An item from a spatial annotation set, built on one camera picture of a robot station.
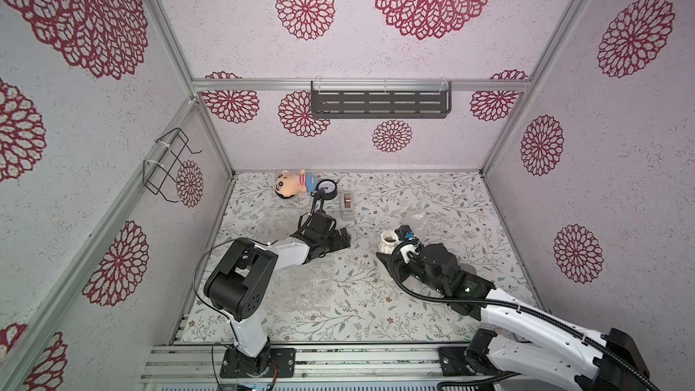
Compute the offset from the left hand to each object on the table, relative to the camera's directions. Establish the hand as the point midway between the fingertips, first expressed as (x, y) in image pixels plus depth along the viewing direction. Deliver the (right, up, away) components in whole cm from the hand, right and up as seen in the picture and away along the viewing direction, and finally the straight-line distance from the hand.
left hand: (342, 241), depth 96 cm
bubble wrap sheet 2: (+28, +8, +1) cm, 29 cm away
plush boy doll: (-22, +21, +10) cm, 31 cm away
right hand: (+12, +2, -21) cm, 24 cm away
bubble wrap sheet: (-12, -14, -10) cm, 21 cm away
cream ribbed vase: (+12, +5, -27) cm, 30 cm away
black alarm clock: (-5, +19, +16) cm, 26 cm away
